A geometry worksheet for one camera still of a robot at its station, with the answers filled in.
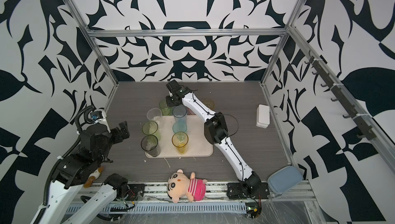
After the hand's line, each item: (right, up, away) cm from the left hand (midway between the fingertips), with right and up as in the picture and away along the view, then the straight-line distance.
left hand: (114, 123), depth 68 cm
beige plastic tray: (+36, -16, +19) cm, 44 cm away
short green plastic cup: (+16, +3, +31) cm, 35 cm away
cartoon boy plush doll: (+29, -28, +1) cm, 40 cm away
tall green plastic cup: (+7, -8, +30) cm, 32 cm away
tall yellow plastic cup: (+27, -11, +13) cm, 32 cm away
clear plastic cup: (+13, +2, +18) cm, 22 cm away
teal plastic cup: (+26, -6, +24) cm, 36 cm away
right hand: (+18, +10, +32) cm, 38 cm away
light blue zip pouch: (+80, -30, +11) cm, 86 cm away
